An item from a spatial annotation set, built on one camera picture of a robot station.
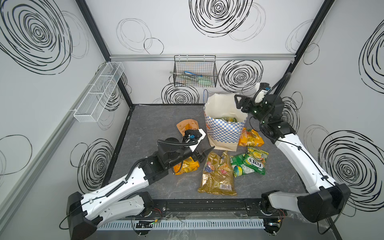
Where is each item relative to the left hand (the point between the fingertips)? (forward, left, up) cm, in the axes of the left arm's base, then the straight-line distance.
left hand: (207, 138), depth 63 cm
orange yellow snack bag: (-2, +9, -27) cm, 28 cm away
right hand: (+21, -15, +6) cm, 27 cm away
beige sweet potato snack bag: (+27, +11, -27) cm, 40 cm away
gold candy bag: (-7, -7, -27) cm, 28 cm away
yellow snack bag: (+18, -29, -27) cm, 43 cm away
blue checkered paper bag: (+16, -10, -8) cm, 20 cm away
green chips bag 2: (+34, -18, -28) cm, 47 cm away
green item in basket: (+39, +2, +1) cm, 39 cm away
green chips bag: (+3, -28, -28) cm, 40 cm away
